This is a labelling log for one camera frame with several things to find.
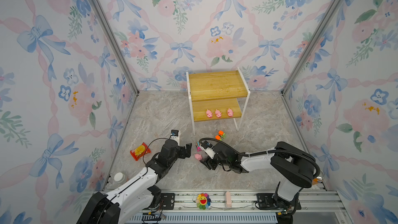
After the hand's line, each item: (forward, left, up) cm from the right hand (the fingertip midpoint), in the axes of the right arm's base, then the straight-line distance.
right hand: (202, 155), depth 88 cm
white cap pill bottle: (-14, +40, +6) cm, 43 cm away
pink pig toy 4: (-1, +2, +1) cm, 3 cm away
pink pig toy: (+18, -15, +16) cm, 29 cm away
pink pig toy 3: (+17, -3, +16) cm, 24 cm away
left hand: (+4, +10, +7) cm, 13 cm away
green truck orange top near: (+11, -9, +1) cm, 14 cm away
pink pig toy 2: (+17, -8, +17) cm, 25 cm away
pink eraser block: (-21, -13, 0) cm, 25 cm away
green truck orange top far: (+13, -12, +1) cm, 18 cm away
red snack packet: (+1, +36, +1) cm, 36 cm away
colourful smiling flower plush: (-22, 0, 0) cm, 22 cm away
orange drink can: (-15, -52, +7) cm, 55 cm away
